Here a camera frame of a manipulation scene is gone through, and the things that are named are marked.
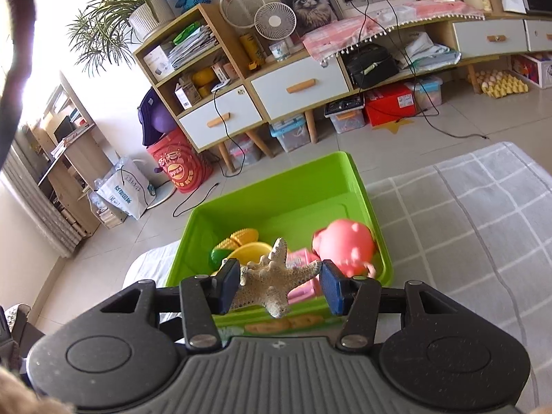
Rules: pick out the yellow cylinder can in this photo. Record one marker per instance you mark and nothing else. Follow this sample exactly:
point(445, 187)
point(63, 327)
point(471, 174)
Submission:
point(252, 47)

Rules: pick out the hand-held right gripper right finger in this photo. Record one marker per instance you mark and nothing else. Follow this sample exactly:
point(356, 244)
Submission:
point(333, 289)

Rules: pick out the white desk fan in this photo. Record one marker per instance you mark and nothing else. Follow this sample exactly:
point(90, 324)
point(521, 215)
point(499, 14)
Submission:
point(275, 21)

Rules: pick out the long wooden media cabinet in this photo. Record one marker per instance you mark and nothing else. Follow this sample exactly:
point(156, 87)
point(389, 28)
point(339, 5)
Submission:
point(487, 36)

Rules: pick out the green plastic storage box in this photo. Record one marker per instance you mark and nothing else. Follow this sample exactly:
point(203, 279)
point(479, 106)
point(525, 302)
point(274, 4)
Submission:
point(276, 207)

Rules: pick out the white paper bag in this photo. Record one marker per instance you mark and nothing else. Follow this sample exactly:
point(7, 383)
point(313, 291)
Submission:
point(125, 189)

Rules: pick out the yellow egg tray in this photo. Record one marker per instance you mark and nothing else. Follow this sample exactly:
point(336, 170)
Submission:
point(500, 84)

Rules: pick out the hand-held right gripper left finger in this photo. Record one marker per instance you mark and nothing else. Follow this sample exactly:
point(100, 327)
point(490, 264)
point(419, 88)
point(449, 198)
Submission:
point(228, 287)

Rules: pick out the tan fuzzy clothing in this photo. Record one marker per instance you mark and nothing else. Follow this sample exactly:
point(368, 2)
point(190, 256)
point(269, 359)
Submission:
point(26, 396)

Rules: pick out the purple cap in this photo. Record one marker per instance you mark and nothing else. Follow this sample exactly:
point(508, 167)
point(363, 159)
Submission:
point(153, 116)

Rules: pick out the pink tasselled cloth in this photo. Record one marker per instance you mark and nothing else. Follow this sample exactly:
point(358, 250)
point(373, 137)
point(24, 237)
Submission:
point(366, 26)

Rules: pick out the red printed bucket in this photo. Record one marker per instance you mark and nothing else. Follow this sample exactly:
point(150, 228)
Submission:
point(181, 164)

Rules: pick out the wooden cabinet with white drawers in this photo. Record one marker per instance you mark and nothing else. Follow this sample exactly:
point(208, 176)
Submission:
point(297, 86)

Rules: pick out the clear bin with white lid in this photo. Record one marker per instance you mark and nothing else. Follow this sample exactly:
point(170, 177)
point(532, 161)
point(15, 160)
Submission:
point(429, 92)

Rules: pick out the white fan grille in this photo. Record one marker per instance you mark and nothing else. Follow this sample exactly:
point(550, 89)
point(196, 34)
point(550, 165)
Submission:
point(239, 6)

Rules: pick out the wooden desk shelf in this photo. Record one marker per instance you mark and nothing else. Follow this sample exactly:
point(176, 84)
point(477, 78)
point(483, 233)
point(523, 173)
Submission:
point(82, 155)

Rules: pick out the green potted plant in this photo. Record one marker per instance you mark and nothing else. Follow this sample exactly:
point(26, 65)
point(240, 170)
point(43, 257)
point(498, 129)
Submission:
point(146, 15)

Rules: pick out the pink toy pig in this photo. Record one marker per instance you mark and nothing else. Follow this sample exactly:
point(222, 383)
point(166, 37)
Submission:
point(345, 246)

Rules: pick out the folded light clothes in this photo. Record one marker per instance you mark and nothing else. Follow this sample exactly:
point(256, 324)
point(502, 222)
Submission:
point(429, 51)

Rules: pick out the white round fan base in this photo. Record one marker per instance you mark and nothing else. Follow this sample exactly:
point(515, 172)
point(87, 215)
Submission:
point(160, 196)

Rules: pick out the pink rectangular block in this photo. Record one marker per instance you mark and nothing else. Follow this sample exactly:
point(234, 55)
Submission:
point(302, 291)

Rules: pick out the yellow toy pot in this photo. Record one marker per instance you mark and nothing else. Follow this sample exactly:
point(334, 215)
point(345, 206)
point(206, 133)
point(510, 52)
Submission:
point(250, 253)

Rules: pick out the red cardboard box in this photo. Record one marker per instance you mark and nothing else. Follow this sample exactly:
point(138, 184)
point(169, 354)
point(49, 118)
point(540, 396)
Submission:
point(390, 103)

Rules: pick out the small clear storage bin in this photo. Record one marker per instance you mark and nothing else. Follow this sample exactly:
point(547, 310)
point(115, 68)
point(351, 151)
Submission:
point(243, 151)

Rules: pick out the clear bin with blue lid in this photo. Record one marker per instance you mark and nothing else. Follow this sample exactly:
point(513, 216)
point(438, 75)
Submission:
point(291, 133)

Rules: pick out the beige starfish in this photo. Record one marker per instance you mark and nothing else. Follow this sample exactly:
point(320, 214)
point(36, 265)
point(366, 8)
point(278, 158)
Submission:
point(271, 280)

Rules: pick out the stack of papers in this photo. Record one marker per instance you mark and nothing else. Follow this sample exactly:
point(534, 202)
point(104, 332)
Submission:
point(194, 45)

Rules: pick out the clear bin with dark lid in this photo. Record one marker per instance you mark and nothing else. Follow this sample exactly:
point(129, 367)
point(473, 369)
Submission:
point(345, 114)

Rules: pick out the framed cat picture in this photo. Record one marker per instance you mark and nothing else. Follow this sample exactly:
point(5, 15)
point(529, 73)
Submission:
point(308, 4)

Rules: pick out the black bag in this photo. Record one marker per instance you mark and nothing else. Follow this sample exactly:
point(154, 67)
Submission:
point(371, 67)

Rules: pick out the grey checkered blanket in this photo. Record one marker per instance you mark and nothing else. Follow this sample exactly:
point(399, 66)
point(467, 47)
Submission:
point(453, 246)

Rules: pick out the toy corn cob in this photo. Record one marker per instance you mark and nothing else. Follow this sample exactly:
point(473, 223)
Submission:
point(241, 239)

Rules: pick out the white patterned box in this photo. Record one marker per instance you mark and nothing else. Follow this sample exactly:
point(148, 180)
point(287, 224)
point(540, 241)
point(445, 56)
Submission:
point(534, 69)

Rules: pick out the white product box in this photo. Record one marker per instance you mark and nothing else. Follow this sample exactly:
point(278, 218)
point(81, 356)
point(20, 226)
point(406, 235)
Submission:
point(158, 62)

